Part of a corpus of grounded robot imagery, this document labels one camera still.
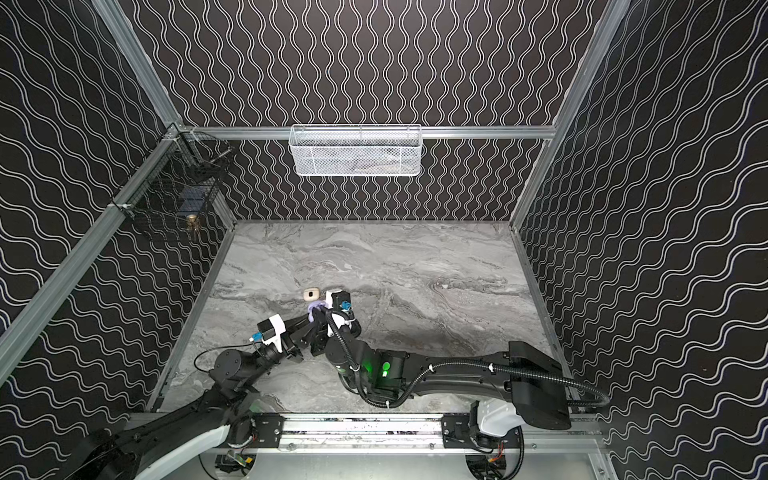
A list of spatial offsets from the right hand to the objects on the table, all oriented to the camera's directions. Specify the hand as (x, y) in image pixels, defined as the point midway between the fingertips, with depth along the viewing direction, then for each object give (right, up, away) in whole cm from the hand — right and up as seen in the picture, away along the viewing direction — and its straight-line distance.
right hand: (316, 312), depth 69 cm
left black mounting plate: (-13, -31, +7) cm, 34 cm away
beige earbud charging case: (-8, 0, +29) cm, 30 cm away
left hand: (+1, -2, -1) cm, 2 cm away
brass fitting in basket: (-38, +22, +14) cm, 46 cm away
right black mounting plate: (+34, -31, +6) cm, 46 cm away
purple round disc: (-1, +1, -1) cm, 2 cm away
